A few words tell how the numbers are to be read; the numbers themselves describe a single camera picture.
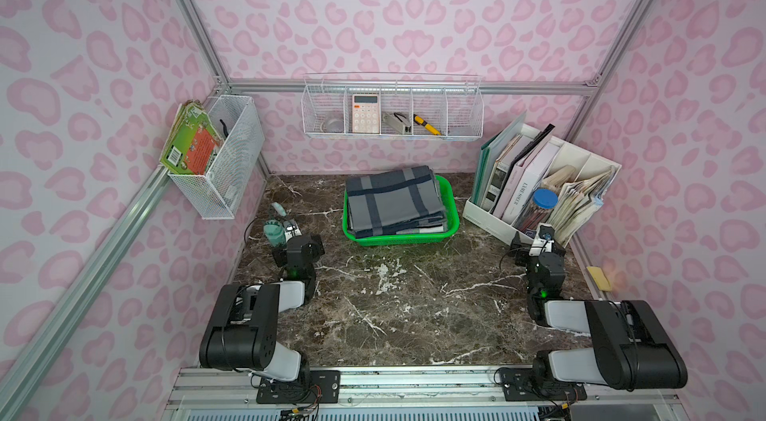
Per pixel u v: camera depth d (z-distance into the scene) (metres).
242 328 0.45
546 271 0.67
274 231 0.93
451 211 0.98
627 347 0.43
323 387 0.73
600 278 0.95
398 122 0.96
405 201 0.96
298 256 0.70
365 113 0.95
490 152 0.84
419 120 0.99
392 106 1.01
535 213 0.90
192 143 0.73
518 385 0.72
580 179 0.89
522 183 0.88
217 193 0.73
